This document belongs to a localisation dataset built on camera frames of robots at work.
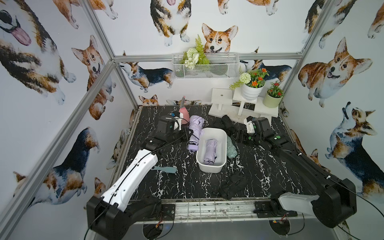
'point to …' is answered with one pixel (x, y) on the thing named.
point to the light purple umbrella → (196, 123)
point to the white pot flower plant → (252, 83)
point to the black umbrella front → (233, 184)
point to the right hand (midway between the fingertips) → (234, 136)
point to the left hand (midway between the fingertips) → (193, 128)
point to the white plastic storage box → (220, 135)
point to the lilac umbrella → (210, 152)
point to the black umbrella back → (225, 122)
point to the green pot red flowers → (274, 96)
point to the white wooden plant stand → (223, 103)
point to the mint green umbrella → (231, 150)
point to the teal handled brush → (168, 169)
